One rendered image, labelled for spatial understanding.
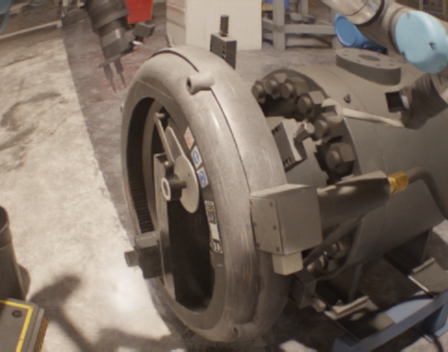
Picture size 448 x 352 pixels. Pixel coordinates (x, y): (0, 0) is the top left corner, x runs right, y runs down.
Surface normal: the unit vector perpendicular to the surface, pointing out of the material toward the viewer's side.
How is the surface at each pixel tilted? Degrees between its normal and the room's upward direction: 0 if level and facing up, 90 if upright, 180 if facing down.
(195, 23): 90
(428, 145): 61
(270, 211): 90
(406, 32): 81
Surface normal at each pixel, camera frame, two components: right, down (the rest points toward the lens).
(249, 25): 0.37, 0.40
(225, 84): 0.20, -0.64
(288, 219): 0.44, 0.01
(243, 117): 0.29, -0.45
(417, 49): -0.89, 0.04
